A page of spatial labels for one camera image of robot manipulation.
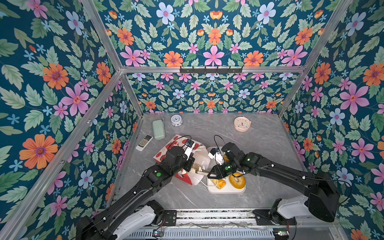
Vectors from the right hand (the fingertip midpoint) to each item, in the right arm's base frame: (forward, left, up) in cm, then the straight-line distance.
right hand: (209, 175), depth 74 cm
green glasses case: (+40, +36, -12) cm, 55 cm away
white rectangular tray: (-3, -11, -14) cm, 18 cm away
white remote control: (+28, +43, -12) cm, 53 cm away
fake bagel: (+2, -16, -13) cm, 21 cm away
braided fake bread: (-1, -6, -10) cm, 12 cm away
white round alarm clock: (+46, +23, -10) cm, 53 cm away
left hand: (+9, +7, +8) cm, 14 cm away
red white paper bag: (+1, +7, -3) cm, 8 cm away
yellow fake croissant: (+2, -7, +12) cm, 14 cm away
